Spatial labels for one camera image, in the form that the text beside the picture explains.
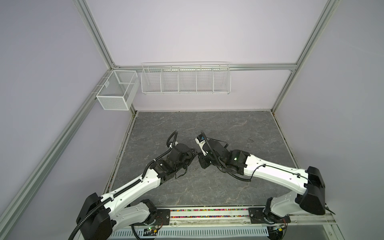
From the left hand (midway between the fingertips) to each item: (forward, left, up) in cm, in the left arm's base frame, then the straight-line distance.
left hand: (197, 152), depth 77 cm
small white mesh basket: (+48, +51, +5) cm, 71 cm away
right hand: (-2, 0, +2) cm, 3 cm away
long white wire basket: (+50, +5, +12) cm, 52 cm away
